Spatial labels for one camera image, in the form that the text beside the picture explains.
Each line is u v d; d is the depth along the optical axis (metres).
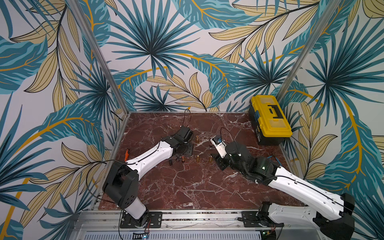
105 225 0.73
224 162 0.61
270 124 0.91
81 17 0.70
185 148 0.73
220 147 0.60
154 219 0.73
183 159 0.90
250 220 0.73
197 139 1.00
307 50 0.83
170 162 0.90
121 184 0.43
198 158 0.91
